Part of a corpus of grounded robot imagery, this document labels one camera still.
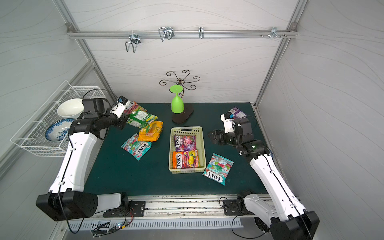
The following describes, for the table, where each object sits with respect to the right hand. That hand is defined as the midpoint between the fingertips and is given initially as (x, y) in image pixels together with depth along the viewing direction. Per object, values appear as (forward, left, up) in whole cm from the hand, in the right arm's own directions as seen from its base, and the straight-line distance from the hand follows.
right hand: (215, 132), depth 74 cm
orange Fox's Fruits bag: (-5, +16, -22) cm, 28 cm away
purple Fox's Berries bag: (+6, +17, -22) cm, 29 cm away
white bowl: (+4, +71, +11) cm, 72 cm away
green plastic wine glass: (+22, +22, -2) cm, 31 cm away
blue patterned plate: (-8, +69, +10) cm, 70 cm away
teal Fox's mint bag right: (-10, -3, -24) cm, 26 cm away
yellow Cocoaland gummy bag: (+12, +41, -20) cm, 47 cm away
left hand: (+5, +45, +6) cm, 46 cm away
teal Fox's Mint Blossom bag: (0, +47, -22) cm, 52 cm away
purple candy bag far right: (+35, -20, -24) cm, 47 cm away
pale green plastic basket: (+14, +16, -20) cm, 29 cm away
